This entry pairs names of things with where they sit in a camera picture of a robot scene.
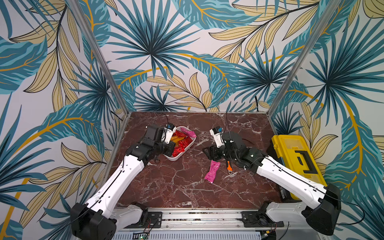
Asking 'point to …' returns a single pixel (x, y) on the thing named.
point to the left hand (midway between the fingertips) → (173, 146)
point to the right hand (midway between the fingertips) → (206, 147)
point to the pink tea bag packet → (210, 176)
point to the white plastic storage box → (170, 158)
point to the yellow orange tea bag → (176, 139)
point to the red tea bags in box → (184, 142)
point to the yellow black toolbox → (292, 151)
